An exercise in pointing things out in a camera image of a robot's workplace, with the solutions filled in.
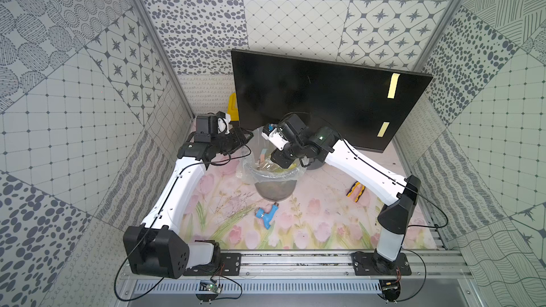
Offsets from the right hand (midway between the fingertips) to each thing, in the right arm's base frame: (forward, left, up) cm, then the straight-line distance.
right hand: (279, 156), depth 76 cm
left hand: (+8, +12, +5) cm, 15 cm away
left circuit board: (-37, +23, -24) cm, 50 cm away
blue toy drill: (-14, +5, -23) cm, 28 cm away
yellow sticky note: (+9, -38, +3) cm, 39 cm away
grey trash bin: (-7, +1, -13) cm, 15 cm away
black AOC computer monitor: (+29, -39, -3) cm, 49 cm away
